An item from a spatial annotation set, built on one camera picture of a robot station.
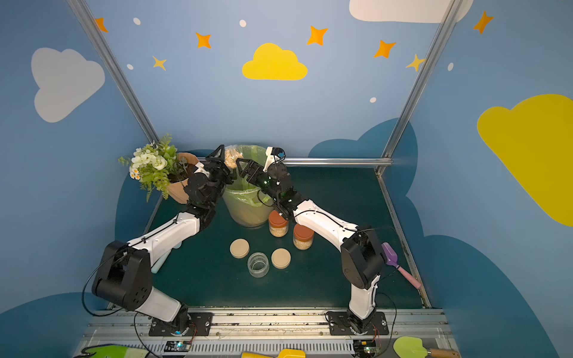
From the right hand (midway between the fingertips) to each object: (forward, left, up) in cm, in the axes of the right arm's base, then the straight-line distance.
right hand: (247, 161), depth 76 cm
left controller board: (-52, +18, -34) cm, 64 cm away
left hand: (+2, +4, +3) cm, 6 cm away
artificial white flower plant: (+1, +35, -5) cm, 36 cm away
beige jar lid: (-20, -12, -34) cm, 41 cm away
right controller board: (-48, -42, -35) cm, 73 cm away
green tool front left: (-54, +37, -32) cm, 73 cm away
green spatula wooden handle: (-47, -56, -34) cm, 81 cm away
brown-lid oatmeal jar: (-10, -11, -25) cm, 29 cm away
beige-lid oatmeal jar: (-23, -4, -35) cm, 42 cm away
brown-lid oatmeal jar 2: (-15, -21, -24) cm, 36 cm away
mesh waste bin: (-9, +1, -14) cm, 16 cm away
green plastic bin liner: (-9, +2, -11) cm, 15 cm away
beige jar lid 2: (-17, +5, -33) cm, 38 cm away
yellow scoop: (-51, -18, -35) cm, 64 cm away
